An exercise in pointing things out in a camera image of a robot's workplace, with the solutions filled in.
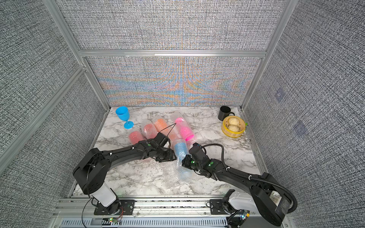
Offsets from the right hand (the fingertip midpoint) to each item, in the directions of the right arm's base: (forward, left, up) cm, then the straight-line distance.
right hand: (180, 158), depth 82 cm
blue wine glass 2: (+8, 0, 0) cm, 8 cm away
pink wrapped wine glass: (+19, -4, -1) cm, 20 cm away
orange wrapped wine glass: (+24, +13, -1) cm, 27 cm away
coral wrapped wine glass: (+15, +30, -1) cm, 33 cm away
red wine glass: (+20, +21, -2) cm, 29 cm away
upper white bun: (+30, -38, -3) cm, 49 cm away
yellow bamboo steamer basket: (+21, -35, -6) cm, 41 cm away
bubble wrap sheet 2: (-5, +4, -8) cm, 11 cm away
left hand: (+1, +2, -2) cm, 3 cm away
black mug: (+37, -33, -2) cm, 50 cm away
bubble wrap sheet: (-7, -2, -6) cm, 9 cm away
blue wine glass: (+29, +38, +7) cm, 48 cm away
